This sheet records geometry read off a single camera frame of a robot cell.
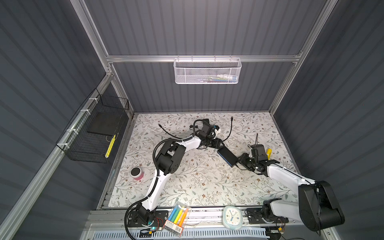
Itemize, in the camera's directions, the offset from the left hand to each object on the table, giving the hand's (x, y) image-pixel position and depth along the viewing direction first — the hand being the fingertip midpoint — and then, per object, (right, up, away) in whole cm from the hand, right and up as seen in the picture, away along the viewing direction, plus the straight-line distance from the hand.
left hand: (222, 145), depth 100 cm
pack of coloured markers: (-26, -32, -25) cm, 48 cm away
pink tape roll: (-51, -14, -17) cm, 56 cm away
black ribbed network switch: (+3, -7, -5) cm, 9 cm away
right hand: (+10, -8, -9) cm, 16 cm away
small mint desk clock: (0, -32, -28) cm, 42 cm away
